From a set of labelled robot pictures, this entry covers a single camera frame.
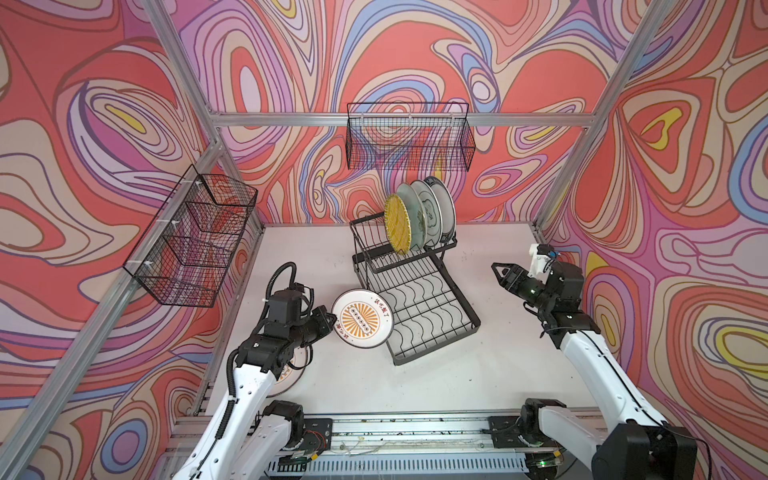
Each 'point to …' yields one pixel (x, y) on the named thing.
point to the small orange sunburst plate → (364, 317)
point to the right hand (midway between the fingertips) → (497, 273)
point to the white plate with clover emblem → (434, 213)
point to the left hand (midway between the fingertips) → (341, 315)
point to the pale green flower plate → (417, 215)
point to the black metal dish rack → (427, 305)
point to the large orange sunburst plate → (289, 375)
